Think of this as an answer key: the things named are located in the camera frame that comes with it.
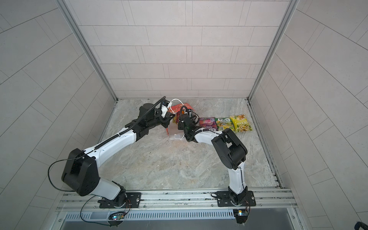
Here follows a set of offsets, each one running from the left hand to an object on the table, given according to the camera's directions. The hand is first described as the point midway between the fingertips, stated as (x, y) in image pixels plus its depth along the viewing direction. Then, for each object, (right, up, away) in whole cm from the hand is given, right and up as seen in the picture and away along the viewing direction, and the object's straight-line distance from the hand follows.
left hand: (177, 113), depth 81 cm
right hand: (+2, -4, +16) cm, 17 cm away
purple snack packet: (+20, -7, +18) cm, 28 cm away
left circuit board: (-26, -46, -17) cm, 56 cm away
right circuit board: (+32, -49, -13) cm, 60 cm away
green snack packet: (+31, -7, +17) cm, 36 cm away
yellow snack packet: (+42, -7, +15) cm, 45 cm away
